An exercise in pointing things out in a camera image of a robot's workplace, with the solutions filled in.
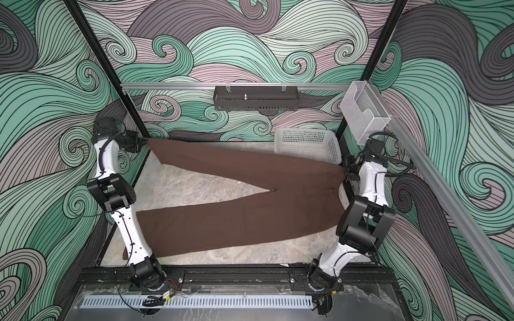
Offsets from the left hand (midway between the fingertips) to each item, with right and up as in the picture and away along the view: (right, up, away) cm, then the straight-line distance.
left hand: (146, 134), depth 97 cm
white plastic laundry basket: (+89, -2, +21) cm, 92 cm away
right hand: (+95, -14, -10) cm, 96 cm away
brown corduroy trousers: (+67, -33, -4) cm, 75 cm away
